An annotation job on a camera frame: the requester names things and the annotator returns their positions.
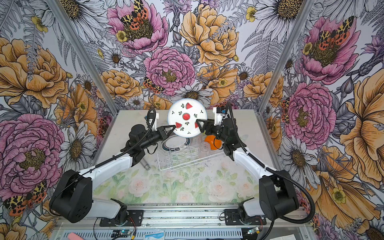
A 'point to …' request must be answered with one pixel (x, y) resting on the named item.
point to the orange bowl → (215, 144)
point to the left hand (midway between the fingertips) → (176, 130)
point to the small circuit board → (123, 233)
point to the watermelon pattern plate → (183, 114)
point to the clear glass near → (204, 149)
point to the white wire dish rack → (175, 151)
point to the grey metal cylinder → (144, 164)
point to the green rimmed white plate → (175, 142)
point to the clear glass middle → (198, 140)
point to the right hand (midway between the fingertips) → (200, 124)
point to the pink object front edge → (73, 236)
